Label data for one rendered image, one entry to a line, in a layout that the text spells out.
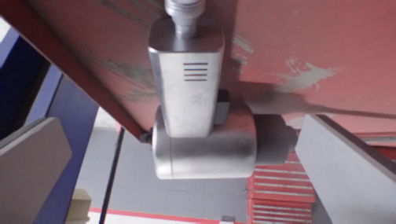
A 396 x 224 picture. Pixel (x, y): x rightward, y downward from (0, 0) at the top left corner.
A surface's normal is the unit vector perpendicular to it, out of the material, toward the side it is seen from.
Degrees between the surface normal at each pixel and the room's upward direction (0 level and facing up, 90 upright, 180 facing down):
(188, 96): 13
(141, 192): 90
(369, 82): 0
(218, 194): 90
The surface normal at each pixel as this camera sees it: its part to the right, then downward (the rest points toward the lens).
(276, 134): 0.02, -0.27
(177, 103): 0.02, 0.82
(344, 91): -0.08, 0.91
